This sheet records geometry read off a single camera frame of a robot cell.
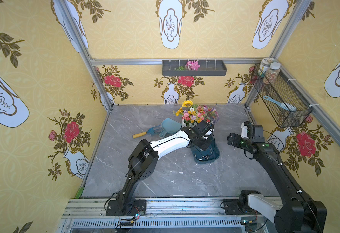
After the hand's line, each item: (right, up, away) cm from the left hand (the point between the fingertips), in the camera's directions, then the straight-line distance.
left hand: (201, 140), depth 89 cm
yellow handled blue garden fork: (-31, +5, +18) cm, 36 cm away
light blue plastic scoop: (-19, +8, +17) cm, 27 cm away
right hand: (+20, +2, -5) cm, 21 cm away
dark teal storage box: (+7, -9, +3) cm, 12 cm away
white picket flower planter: (-5, +15, +4) cm, 17 cm away
